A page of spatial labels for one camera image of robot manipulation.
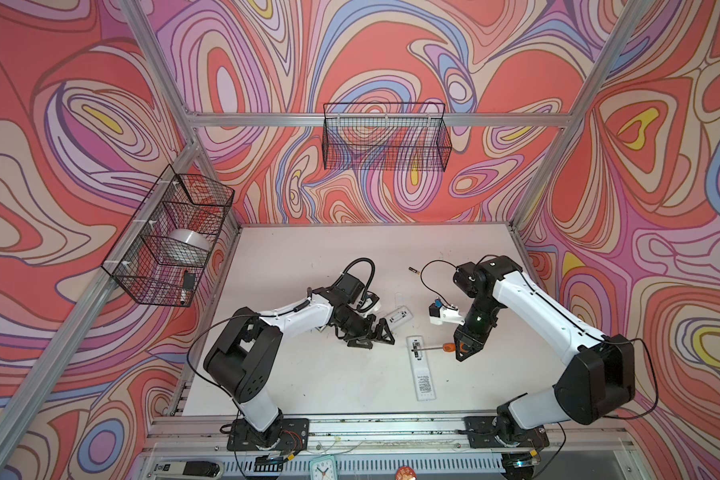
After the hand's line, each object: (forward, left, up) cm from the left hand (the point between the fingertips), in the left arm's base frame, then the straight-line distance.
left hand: (385, 342), depth 81 cm
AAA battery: (+30, -11, -6) cm, 33 cm away
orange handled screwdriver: (-4, -15, +7) cm, 17 cm away
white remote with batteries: (+11, -5, -6) cm, 14 cm away
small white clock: (-28, +15, -5) cm, 32 cm away
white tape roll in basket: (+13, +49, +26) cm, 57 cm away
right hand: (-7, -20, +6) cm, 22 cm away
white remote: (-7, -10, -6) cm, 14 cm away
